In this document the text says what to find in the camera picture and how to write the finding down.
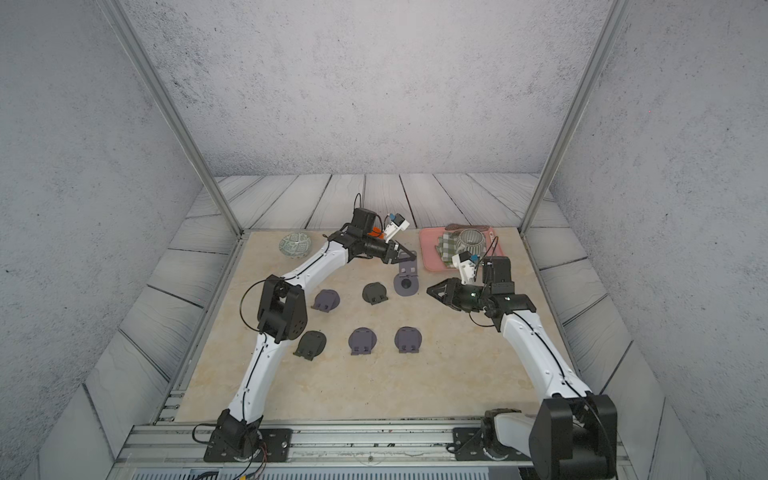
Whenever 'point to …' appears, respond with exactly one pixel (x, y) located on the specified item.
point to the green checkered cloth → (446, 247)
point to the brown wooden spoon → (455, 226)
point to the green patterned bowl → (295, 245)
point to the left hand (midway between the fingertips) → (417, 259)
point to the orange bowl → (377, 232)
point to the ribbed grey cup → (472, 241)
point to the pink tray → (431, 260)
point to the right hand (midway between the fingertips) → (432, 292)
